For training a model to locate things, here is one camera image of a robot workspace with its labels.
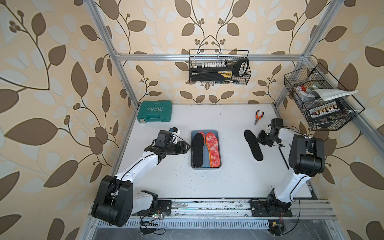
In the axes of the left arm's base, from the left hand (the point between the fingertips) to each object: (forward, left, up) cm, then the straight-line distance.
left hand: (187, 146), depth 84 cm
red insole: (+13, -10, -8) cm, 18 cm away
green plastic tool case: (+34, +27, -7) cm, 44 cm away
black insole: (+10, -6, -11) cm, 16 cm away
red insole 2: (+3, -16, -9) cm, 19 cm away
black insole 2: (+7, -43, -9) cm, 44 cm away
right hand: (+11, -47, -10) cm, 49 cm away
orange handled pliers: (+31, -51, -10) cm, 61 cm away
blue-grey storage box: (-6, -11, -11) cm, 16 cm away
